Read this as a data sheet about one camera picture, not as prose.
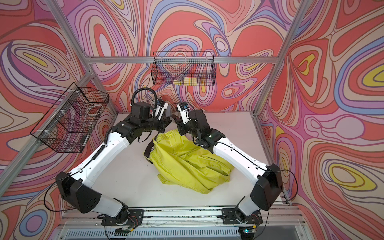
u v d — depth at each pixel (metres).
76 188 0.39
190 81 0.82
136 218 0.72
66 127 0.73
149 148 0.74
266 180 0.41
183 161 0.80
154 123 0.64
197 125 0.54
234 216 0.73
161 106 0.65
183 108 0.62
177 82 0.83
